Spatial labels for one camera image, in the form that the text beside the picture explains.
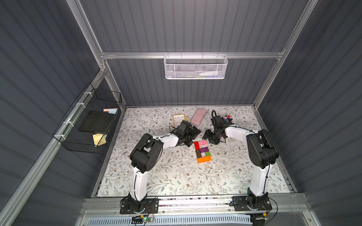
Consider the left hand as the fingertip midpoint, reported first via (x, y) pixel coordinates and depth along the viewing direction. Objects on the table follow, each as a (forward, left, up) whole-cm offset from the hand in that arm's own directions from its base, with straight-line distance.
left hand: (202, 136), depth 94 cm
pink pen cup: (+9, -17, +7) cm, 21 cm away
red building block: (-3, +3, -6) cm, 8 cm away
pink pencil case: (+22, 0, -5) cm, 23 cm away
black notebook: (-5, +58, +23) cm, 63 cm away
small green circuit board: (-45, +31, -6) cm, 55 cm away
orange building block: (-13, 0, -7) cm, 15 cm away
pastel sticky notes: (+6, +55, +20) cm, 59 cm away
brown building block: (-9, +3, -6) cm, 12 cm away
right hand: (0, -2, -4) cm, 5 cm away
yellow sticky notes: (-13, +56, +21) cm, 61 cm away
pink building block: (-1, -1, -6) cm, 6 cm away
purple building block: (-7, -1, -6) cm, 9 cm away
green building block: (-9, -3, -7) cm, 12 cm away
